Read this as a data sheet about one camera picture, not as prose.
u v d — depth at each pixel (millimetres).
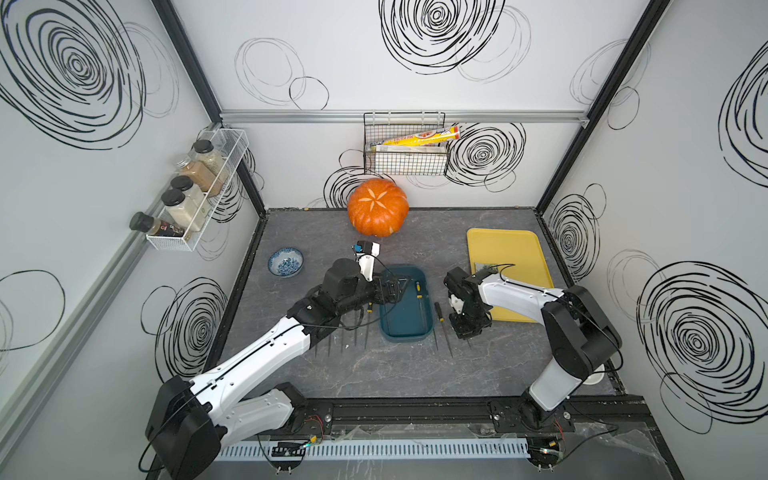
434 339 868
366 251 654
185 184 667
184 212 651
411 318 894
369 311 933
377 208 1026
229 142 945
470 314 748
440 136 863
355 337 868
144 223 592
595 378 754
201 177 723
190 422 377
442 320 898
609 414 782
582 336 463
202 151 737
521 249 1108
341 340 867
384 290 644
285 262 1022
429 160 868
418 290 963
